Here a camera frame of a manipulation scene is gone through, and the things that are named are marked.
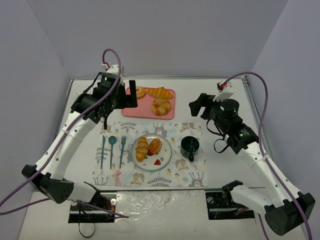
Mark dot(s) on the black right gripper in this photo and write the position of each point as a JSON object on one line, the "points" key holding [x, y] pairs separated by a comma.
{"points": [[205, 107]]}

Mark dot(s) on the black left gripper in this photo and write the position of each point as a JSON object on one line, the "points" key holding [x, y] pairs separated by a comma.
{"points": [[125, 97]]}

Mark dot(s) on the round glazed bun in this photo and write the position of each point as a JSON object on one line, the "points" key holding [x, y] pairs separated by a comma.
{"points": [[155, 145]]}

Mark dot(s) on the ridged oval bread roll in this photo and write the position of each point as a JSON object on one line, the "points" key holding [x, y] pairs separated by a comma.
{"points": [[141, 149]]}

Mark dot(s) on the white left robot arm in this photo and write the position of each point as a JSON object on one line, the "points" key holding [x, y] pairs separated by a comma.
{"points": [[47, 175]]}

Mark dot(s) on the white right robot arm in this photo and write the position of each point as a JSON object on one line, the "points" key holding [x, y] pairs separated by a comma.
{"points": [[285, 207]]}

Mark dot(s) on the long croissant bread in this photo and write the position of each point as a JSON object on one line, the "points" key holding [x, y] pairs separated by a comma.
{"points": [[160, 93]]}

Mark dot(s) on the curled croissant bread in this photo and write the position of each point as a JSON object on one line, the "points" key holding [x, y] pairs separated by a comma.
{"points": [[161, 107]]}

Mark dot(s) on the pink plastic tray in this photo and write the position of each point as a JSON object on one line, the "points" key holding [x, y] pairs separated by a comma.
{"points": [[144, 108]]}

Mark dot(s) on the dark green mug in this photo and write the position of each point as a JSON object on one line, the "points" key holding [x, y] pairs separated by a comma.
{"points": [[189, 147]]}

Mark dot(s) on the teal plastic fork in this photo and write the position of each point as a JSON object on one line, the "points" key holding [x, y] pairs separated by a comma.
{"points": [[123, 142]]}

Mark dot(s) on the teal plastic spoon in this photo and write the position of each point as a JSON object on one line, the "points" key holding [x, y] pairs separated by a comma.
{"points": [[112, 140]]}

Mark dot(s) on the teal plastic knife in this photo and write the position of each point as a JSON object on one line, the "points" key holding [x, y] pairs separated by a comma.
{"points": [[102, 152]]}

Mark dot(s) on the white strawberry plate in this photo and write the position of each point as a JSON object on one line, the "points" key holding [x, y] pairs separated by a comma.
{"points": [[156, 161]]}

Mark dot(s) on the floral patterned placemat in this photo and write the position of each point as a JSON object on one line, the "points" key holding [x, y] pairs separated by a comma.
{"points": [[179, 172]]}

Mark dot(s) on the ring donut bread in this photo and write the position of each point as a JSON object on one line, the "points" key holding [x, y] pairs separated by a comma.
{"points": [[140, 92]]}

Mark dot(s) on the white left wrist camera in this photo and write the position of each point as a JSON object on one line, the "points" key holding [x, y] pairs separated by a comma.
{"points": [[110, 71]]}

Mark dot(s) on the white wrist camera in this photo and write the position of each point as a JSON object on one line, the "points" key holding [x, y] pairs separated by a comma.
{"points": [[110, 71], [225, 91]]}

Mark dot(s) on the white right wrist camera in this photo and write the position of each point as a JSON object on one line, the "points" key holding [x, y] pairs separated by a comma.
{"points": [[225, 91]]}

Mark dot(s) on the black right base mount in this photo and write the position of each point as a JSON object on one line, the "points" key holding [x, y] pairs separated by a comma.
{"points": [[218, 209]]}

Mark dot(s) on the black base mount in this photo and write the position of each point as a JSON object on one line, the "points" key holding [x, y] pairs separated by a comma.
{"points": [[218, 209], [79, 213]]}

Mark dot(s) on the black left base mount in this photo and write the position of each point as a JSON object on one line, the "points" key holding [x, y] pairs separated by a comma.
{"points": [[79, 213]]}

